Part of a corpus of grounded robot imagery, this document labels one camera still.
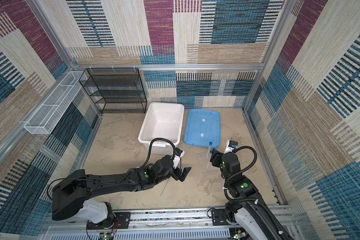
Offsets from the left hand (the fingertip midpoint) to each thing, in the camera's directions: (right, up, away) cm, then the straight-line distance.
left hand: (185, 162), depth 78 cm
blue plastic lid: (+13, +18, +33) cm, 39 cm away
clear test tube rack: (+14, -7, +10) cm, 18 cm away
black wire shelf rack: (-50, +44, +31) cm, 73 cm away
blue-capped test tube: (+14, +9, +5) cm, 17 cm away
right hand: (+17, +5, 0) cm, 18 cm away
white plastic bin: (-17, +22, +35) cm, 45 cm away
